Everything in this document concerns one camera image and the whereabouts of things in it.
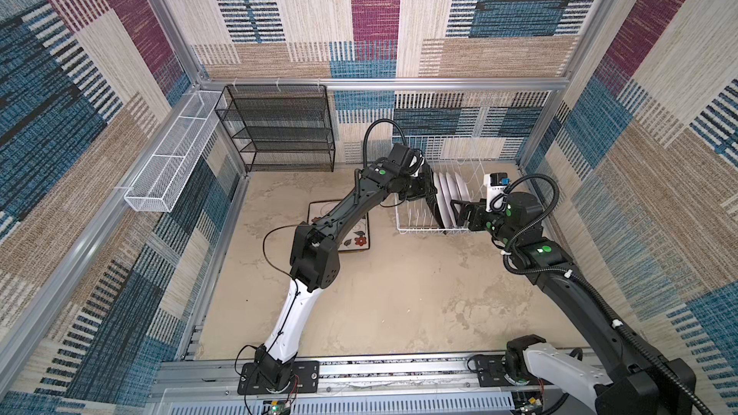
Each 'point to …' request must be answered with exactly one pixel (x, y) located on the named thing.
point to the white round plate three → (462, 187)
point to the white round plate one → (442, 204)
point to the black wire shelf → (280, 128)
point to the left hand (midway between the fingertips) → (436, 191)
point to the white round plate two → (452, 194)
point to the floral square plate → (356, 233)
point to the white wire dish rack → (443, 153)
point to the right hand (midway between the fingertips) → (469, 205)
